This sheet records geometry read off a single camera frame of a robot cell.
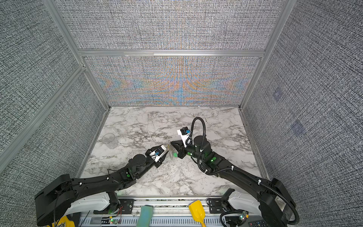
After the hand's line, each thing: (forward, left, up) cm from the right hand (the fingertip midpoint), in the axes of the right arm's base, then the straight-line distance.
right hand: (171, 142), depth 74 cm
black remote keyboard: (-32, -43, -22) cm, 59 cm away
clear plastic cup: (+14, +45, -19) cm, 51 cm away
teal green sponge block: (-30, +13, -21) cm, 39 cm away
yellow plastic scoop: (-28, -13, -22) cm, 38 cm away
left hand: (0, +4, -6) cm, 8 cm away
